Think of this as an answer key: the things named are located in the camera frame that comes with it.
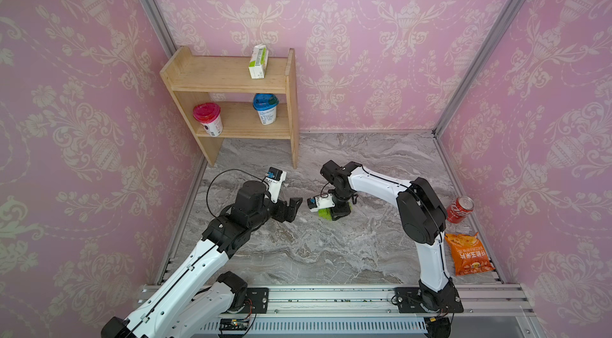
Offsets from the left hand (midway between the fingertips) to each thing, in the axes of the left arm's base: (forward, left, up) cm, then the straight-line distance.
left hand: (292, 197), depth 74 cm
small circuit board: (-31, +17, -24) cm, 43 cm away
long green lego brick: (+1, -11, -13) cm, 17 cm away
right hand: (+6, -16, -19) cm, 25 cm away
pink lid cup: (+26, +30, +11) cm, 42 cm away
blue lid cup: (+33, +11, +10) cm, 36 cm away
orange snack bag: (-12, -58, -15) cm, 62 cm away
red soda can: (+2, -58, -10) cm, 59 cm away
